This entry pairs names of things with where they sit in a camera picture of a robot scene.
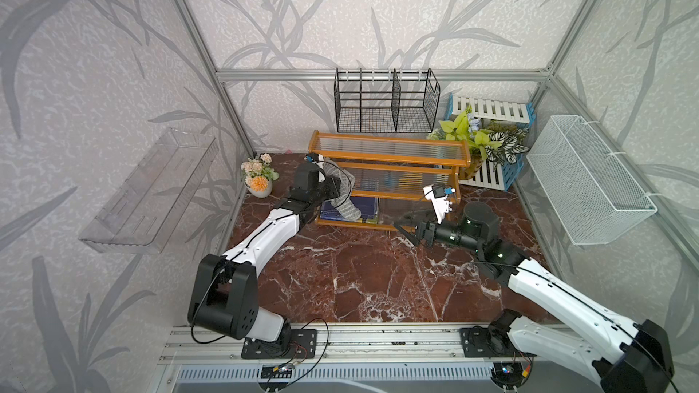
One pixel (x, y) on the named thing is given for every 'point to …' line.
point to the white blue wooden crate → (501, 113)
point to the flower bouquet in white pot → (259, 176)
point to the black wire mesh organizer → (385, 101)
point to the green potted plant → (477, 141)
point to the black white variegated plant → (511, 138)
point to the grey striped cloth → (342, 203)
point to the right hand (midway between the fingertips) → (400, 219)
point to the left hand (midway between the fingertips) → (340, 179)
